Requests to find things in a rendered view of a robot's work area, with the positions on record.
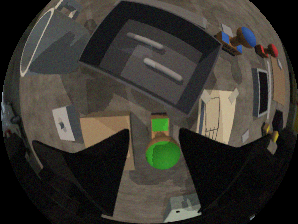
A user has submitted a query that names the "cream inspection card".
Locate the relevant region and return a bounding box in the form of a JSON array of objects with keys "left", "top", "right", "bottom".
[{"left": 196, "top": 88, "right": 238, "bottom": 145}]

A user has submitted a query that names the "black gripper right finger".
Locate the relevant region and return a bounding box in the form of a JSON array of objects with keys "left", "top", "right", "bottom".
[{"left": 178, "top": 128, "right": 271, "bottom": 210}]

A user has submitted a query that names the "blue-handled rubber stamp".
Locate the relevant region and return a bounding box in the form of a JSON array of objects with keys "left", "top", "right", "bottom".
[{"left": 214, "top": 27, "right": 257, "bottom": 56}]

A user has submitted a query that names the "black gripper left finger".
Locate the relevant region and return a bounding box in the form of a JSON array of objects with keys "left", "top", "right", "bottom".
[{"left": 32, "top": 129, "right": 130, "bottom": 217}]

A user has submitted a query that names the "yellow rubber stamp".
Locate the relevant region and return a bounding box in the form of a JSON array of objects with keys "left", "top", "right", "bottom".
[{"left": 261, "top": 123, "right": 279, "bottom": 143}]

